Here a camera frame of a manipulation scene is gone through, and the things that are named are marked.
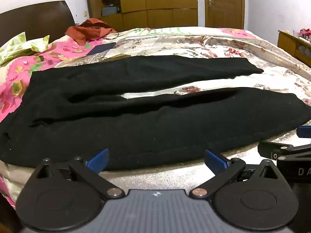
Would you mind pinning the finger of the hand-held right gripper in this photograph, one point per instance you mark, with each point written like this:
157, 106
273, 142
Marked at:
272, 149
304, 131

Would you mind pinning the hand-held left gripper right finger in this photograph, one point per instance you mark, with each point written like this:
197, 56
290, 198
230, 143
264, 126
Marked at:
215, 161

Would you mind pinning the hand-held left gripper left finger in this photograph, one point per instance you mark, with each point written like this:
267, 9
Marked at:
99, 161

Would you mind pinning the black pants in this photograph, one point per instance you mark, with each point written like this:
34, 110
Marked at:
145, 126

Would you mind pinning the wooden side cabinet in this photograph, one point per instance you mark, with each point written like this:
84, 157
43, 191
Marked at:
286, 43

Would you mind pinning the pink red clutter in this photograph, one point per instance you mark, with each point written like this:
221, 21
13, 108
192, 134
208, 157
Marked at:
305, 34

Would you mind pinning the dark blue flat booklet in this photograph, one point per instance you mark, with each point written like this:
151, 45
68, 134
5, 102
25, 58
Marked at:
102, 48

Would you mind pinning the floral satin quilt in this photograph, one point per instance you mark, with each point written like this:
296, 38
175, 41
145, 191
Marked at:
218, 46

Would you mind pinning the pink floral blanket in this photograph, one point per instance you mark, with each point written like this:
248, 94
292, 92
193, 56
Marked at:
55, 51

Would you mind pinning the rust red cloth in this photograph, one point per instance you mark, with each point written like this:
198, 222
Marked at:
90, 32

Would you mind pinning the green white pillow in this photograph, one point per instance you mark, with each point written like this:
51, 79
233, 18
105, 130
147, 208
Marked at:
14, 46

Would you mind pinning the wooden door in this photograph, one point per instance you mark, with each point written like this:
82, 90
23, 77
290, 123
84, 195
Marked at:
226, 4

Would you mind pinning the grey box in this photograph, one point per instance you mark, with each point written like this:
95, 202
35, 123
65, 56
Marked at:
110, 11

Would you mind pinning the dark brown headboard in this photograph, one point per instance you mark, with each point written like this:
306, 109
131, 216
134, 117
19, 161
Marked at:
36, 21

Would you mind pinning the wooden wardrobe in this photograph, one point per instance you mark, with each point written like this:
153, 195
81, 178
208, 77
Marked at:
158, 4

